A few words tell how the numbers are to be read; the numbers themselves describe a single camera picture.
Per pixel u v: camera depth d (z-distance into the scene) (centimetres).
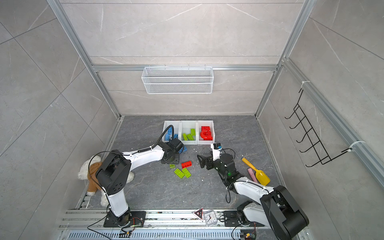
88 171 82
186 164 93
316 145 63
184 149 78
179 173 88
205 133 104
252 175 86
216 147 73
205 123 107
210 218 73
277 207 42
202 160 75
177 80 101
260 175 86
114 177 48
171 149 70
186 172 88
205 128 107
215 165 75
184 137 104
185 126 111
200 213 75
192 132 107
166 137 104
